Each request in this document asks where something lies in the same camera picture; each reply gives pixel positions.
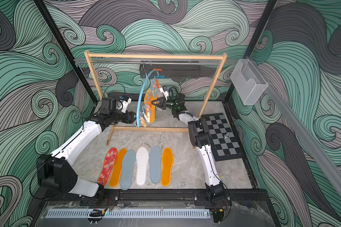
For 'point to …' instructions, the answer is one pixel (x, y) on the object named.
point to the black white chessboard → (223, 143)
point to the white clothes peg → (147, 117)
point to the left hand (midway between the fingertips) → (134, 113)
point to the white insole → (142, 165)
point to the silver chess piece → (226, 136)
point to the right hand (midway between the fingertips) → (152, 101)
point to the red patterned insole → (109, 160)
